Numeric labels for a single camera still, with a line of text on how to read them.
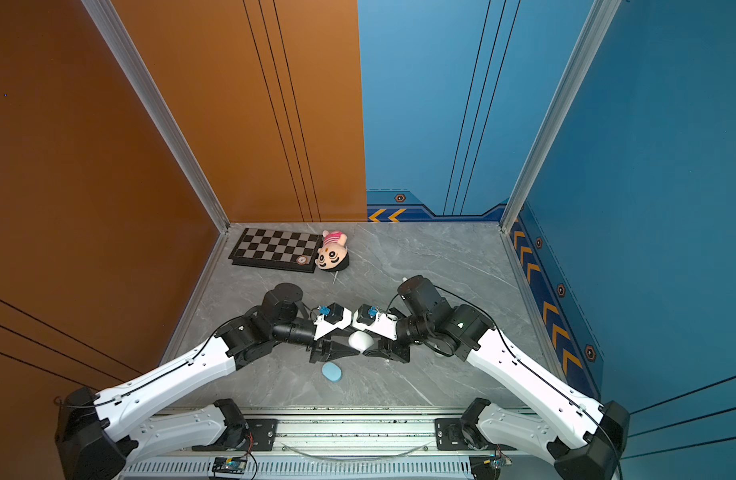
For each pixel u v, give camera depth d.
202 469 0.70
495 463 0.70
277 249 1.09
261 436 0.74
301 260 1.05
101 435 0.39
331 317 0.56
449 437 0.72
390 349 0.57
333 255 0.99
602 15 0.70
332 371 0.81
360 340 0.65
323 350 0.59
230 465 0.72
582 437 0.38
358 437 0.75
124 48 0.74
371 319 0.55
